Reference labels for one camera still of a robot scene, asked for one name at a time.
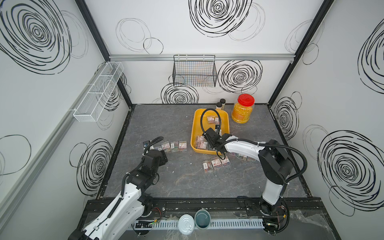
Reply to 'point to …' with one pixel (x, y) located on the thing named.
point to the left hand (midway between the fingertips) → (158, 152)
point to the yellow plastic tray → (204, 119)
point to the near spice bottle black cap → (219, 104)
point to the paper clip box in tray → (210, 119)
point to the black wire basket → (194, 70)
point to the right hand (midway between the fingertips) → (215, 144)
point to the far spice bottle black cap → (222, 100)
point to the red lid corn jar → (242, 109)
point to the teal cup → (202, 219)
